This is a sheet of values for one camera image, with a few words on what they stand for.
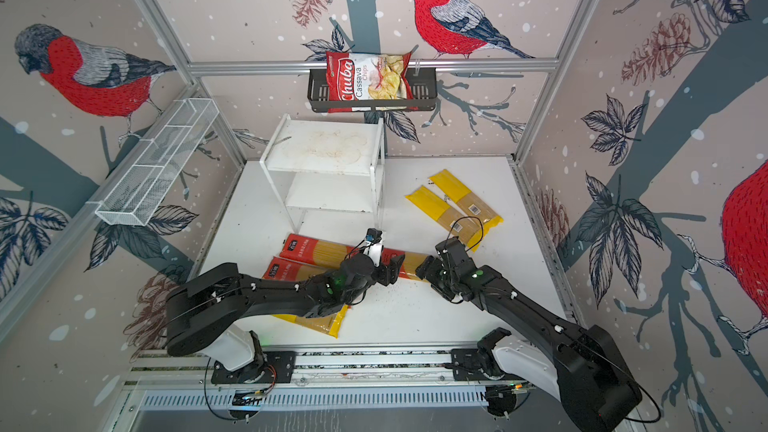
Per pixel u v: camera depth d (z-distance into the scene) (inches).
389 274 28.8
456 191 43.5
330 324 30.8
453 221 39.3
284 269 34.7
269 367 28.6
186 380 28.8
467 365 28.7
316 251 36.4
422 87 37.4
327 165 29.5
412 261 33.0
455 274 25.4
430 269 29.7
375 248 28.3
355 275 24.4
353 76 34.4
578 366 15.5
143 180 29.1
